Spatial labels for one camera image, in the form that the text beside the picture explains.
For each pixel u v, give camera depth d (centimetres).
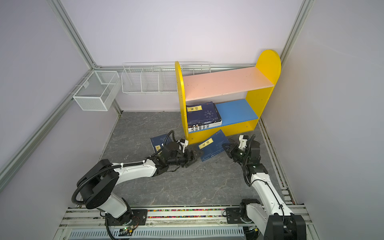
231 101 117
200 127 90
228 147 79
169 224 73
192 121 85
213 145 86
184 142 81
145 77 97
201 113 89
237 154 72
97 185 44
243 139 76
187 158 73
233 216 74
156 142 101
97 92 97
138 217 74
